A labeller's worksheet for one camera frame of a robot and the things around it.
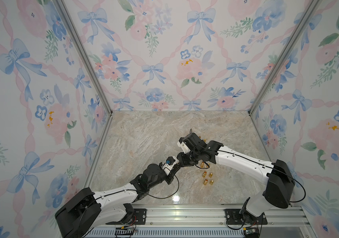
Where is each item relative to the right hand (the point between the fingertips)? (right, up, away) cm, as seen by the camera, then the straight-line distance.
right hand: (176, 163), depth 78 cm
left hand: (+1, -1, +1) cm, 2 cm away
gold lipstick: (+16, -9, +8) cm, 20 cm away
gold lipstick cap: (+20, -9, +9) cm, 24 cm away
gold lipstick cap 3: (+20, +10, +23) cm, 32 cm away
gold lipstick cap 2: (+20, -12, +6) cm, 24 cm away
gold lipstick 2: (+16, -11, +4) cm, 20 cm away
